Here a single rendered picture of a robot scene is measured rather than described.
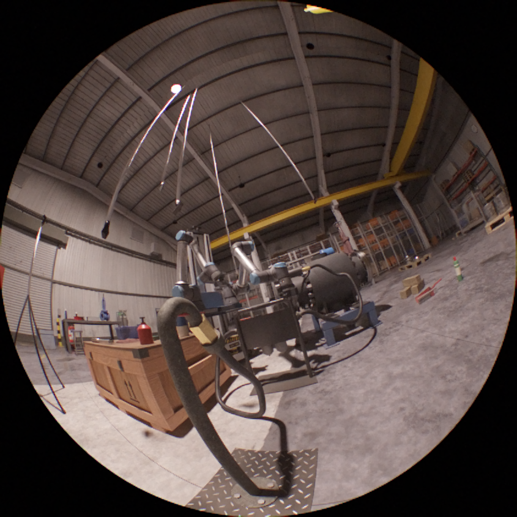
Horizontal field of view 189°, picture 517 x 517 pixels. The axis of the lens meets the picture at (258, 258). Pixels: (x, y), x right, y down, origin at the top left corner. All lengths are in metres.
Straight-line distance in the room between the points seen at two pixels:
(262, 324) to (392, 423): 0.87
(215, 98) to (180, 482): 8.55
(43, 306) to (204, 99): 10.75
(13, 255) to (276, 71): 13.06
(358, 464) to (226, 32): 8.73
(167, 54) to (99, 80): 2.86
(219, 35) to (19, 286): 11.66
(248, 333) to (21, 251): 9.21
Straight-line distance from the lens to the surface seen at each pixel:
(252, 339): 1.03
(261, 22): 8.49
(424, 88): 11.70
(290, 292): 1.08
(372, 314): 1.65
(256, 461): 0.68
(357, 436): 0.67
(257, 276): 1.12
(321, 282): 1.57
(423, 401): 0.74
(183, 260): 1.64
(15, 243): 9.44
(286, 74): 8.61
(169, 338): 0.27
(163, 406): 0.84
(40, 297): 8.62
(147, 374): 0.77
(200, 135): 8.42
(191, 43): 8.00
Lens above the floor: 0.54
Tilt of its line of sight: 18 degrees up
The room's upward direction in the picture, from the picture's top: 16 degrees counter-clockwise
